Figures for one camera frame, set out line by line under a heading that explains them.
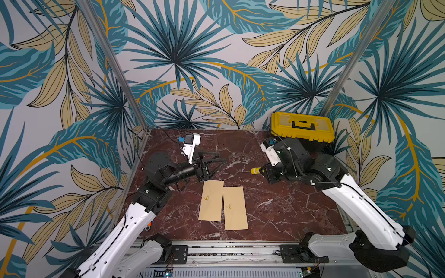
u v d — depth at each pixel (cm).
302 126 101
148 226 80
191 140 51
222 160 106
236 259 73
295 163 45
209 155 60
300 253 66
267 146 57
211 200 89
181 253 73
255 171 69
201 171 50
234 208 86
